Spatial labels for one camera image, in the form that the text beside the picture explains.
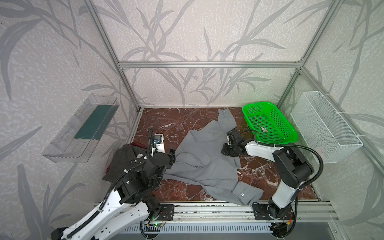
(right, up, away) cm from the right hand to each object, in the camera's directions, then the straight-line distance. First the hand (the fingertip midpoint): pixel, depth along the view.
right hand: (222, 147), depth 96 cm
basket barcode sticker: (+32, +11, +10) cm, 35 cm away
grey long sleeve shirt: (-14, -9, -9) cm, 19 cm away
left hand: (-28, +8, -28) cm, 41 cm away
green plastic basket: (+37, +15, +12) cm, 41 cm away
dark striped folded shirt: (-58, -4, -10) cm, 59 cm away
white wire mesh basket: (+40, +14, -32) cm, 53 cm away
